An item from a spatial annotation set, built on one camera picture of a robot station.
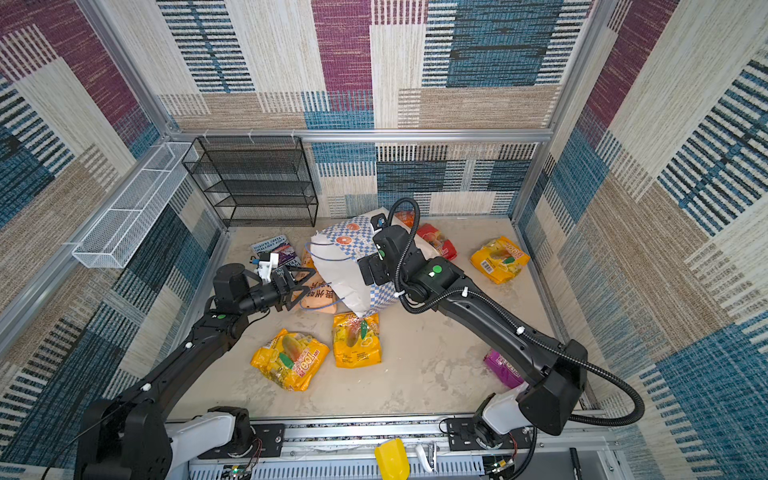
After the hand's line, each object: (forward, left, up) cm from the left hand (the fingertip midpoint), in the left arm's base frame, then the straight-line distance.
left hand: (312, 276), depth 77 cm
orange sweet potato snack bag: (+5, +1, -18) cm, 19 cm away
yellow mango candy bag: (-15, +6, -18) cm, 24 cm away
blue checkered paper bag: (+9, -6, 0) cm, 11 cm away
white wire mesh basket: (+4, +45, +10) cm, 47 cm away
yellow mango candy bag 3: (+18, -57, -17) cm, 62 cm away
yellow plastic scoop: (-37, -20, -23) cm, 47 cm away
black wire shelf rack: (+47, +28, -6) cm, 55 cm away
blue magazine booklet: (+28, +19, -21) cm, 40 cm away
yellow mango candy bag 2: (-9, -11, -18) cm, 23 cm away
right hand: (+1, -18, +5) cm, 19 cm away
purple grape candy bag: (-19, -50, -18) cm, 56 cm away
